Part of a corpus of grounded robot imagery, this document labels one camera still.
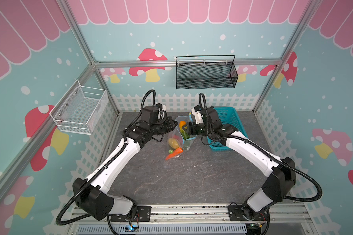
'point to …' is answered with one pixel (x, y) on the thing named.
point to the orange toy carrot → (176, 152)
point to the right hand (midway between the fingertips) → (184, 126)
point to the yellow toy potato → (173, 142)
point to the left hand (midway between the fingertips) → (178, 125)
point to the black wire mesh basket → (206, 72)
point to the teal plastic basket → (228, 115)
